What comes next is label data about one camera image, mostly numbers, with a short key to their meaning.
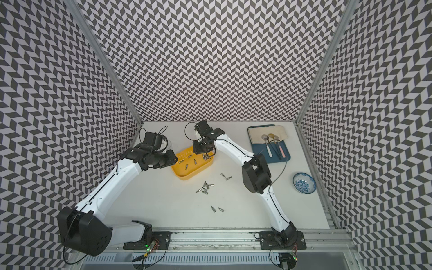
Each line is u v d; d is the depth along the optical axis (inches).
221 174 36.9
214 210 32.5
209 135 27.7
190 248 28.4
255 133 43.3
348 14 27.1
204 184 35.6
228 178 35.8
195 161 39.1
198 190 34.0
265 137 42.8
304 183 35.0
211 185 35.2
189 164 38.2
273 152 40.9
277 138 42.9
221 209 32.5
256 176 22.3
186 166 37.7
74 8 27.9
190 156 39.1
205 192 34.9
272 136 44.0
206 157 39.2
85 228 15.3
